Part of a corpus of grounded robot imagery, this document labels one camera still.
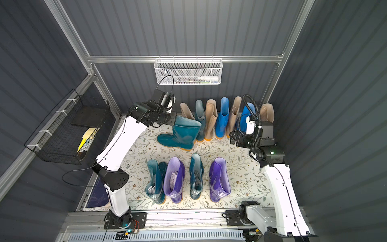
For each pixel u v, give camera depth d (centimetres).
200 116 95
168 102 58
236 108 91
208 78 93
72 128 76
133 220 73
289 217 38
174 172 72
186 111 88
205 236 77
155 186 63
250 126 62
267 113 85
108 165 45
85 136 73
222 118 85
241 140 62
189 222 74
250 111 59
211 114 94
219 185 60
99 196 81
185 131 93
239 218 74
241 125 96
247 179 87
